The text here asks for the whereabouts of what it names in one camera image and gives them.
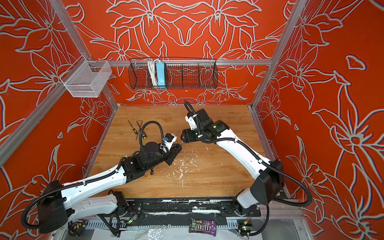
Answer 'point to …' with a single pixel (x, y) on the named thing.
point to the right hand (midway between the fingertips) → (182, 136)
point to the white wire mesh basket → (86, 78)
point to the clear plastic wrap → (153, 233)
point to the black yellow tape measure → (75, 228)
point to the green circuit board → (246, 228)
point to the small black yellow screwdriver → (133, 129)
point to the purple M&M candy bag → (208, 227)
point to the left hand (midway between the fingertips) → (179, 145)
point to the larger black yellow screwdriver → (143, 135)
